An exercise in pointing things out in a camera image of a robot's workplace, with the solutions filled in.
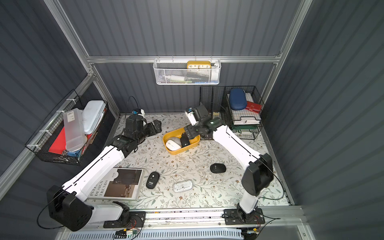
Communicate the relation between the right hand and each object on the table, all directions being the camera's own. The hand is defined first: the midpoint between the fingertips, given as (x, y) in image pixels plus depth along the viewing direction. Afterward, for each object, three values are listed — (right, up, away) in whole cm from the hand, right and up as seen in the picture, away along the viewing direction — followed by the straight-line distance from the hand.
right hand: (196, 125), depth 83 cm
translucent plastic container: (-54, -6, -18) cm, 57 cm away
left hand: (-22, 0, -5) cm, 22 cm away
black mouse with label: (-25, -32, +2) cm, 41 cm away
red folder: (-63, -9, -16) cm, 65 cm away
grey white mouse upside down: (-8, -34, -1) cm, 35 cm away
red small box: (+36, +11, +11) cm, 40 cm away
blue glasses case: (+28, +18, +16) cm, 37 cm away
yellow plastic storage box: (-15, -7, +24) cm, 29 cm away
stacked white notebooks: (+30, +5, +8) cm, 32 cm away
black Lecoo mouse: (-8, -10, +19) cm, 23 cm away
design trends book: (-42, -32, -2) cm, 53 cm away
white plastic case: (-54, +7, -7) cm, 55 cm away
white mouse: (-16, -14, +13) cm, 25 cm away
